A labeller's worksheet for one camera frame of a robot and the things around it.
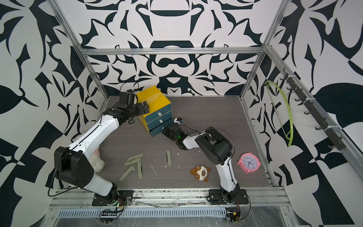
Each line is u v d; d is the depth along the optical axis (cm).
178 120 91
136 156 88
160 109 85
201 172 80
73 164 42
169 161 87
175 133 77
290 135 66
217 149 53
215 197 74
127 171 83
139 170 83
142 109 76
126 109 64
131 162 86
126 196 74
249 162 84
